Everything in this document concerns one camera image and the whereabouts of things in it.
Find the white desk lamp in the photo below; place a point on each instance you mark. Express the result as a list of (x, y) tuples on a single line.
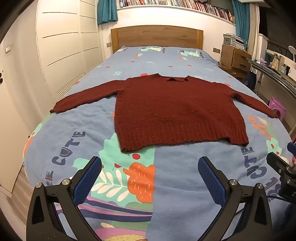
[(292, 52)]

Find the blue printed bed blanket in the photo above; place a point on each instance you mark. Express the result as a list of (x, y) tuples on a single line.
[(185, 185)]

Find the grey printer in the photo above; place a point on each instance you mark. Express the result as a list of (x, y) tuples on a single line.
[(233, 41)]

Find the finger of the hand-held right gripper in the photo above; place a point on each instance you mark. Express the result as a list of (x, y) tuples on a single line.
[(292, 147), (277, 161)]

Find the white wardrobe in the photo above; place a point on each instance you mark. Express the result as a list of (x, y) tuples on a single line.
[(62, 46)]

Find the wooden headboard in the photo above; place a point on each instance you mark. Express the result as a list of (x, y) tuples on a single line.
[(157, 37)]

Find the grey desk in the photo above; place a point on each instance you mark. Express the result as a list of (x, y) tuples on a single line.
[(272, 74)]

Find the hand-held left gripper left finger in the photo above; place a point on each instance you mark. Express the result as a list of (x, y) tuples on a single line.
[(89, 180)]

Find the dark red knit sweater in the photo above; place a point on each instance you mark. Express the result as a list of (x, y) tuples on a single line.
[(173, 111)]

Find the row of books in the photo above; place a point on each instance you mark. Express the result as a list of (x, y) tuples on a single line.
[(175, 3)]

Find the purple plastic stool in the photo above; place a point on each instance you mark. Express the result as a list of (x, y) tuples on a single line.
[(276, 107)]

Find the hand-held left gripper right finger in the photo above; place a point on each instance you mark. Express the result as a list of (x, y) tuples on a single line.
[(211, 183)]

